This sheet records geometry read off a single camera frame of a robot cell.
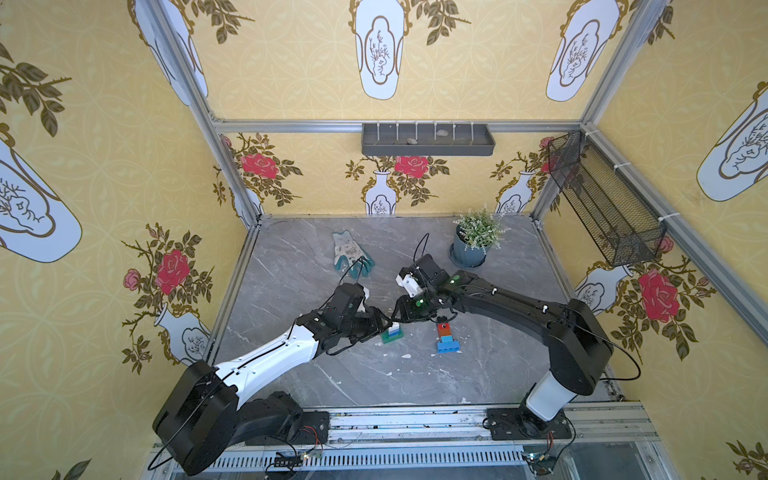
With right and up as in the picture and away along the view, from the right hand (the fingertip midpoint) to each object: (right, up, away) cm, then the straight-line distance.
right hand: (395, 323), depth 82 cm
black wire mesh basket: (+64, +26, +2) cm, 69 cm away
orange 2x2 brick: (+15, -5, +8) cm, 17 cm away
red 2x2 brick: (+15, -3, +7) cm, 16 cm away
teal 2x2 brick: (+15, -6, +5) cm, 17 cm away
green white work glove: (-17, +19, +26) cm, 36 cm away
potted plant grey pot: (+23, +18, +19) cm, 35 cm away
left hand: (-1, 0, -1) cm, 1 cm away
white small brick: (0, -2, 0) cm, 2 cm away
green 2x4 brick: (-3, -5, +5) cm, 8 cm away
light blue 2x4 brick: (+15, -8, +4) cm, 17 cm away
